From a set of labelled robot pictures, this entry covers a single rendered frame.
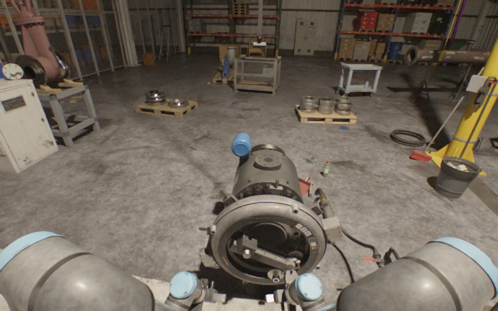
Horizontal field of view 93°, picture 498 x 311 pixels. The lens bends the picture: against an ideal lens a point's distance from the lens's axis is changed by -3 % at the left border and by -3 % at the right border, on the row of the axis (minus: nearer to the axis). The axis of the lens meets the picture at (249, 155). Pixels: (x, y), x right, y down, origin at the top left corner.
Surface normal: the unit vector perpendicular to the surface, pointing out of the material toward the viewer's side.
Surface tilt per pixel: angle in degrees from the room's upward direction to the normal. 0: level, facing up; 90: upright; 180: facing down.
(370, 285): 47
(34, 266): 13
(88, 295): 39
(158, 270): 0
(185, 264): 0
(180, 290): 19
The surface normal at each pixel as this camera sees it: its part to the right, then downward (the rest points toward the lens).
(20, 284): -0.28, -0.31
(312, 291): 0.15, -0.68
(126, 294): 0.80, -0.51
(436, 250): -0.15, -0.98
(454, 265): 0.05, -0.83
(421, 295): -0.26, -0.57
